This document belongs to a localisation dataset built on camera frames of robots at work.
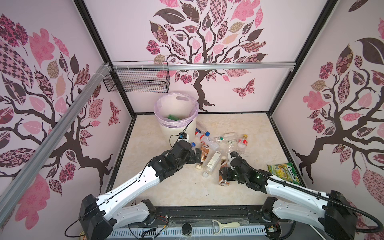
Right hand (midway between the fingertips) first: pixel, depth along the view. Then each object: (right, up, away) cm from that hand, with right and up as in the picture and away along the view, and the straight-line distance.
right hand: (221, 170), depth 82 cm
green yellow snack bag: (+39, -2, +4) cm, 39 cm away
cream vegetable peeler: (-4, -24, -11) cm, 27 cm away
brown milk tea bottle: (+2, +4, 0) cm, 4 cm away
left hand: (-15, +10, -6) cm, 20 cm away
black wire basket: (-52, +57, +13) cm, 78 cm away
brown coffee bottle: (-9, +9, +11) cm, 17 cm away
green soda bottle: (-32, +31, +19) cm, 49 cm away
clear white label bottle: (-5, +3, +6) cm, 8 cm away
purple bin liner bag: (-26, +39, +13) cm, 49 cm away
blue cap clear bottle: (-7, +20, +22) cm, 30 cm away
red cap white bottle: (-7, +15, +17) cm, 23 cm away
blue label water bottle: (-16, +12, +16) cm, 26 cm away
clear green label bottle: (+9, +16, +26) cm, 32 cm away
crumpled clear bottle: (+9, +10, +14) cm, 19 cm away
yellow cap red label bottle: (+17, +13, +16) cm, 27 cm away
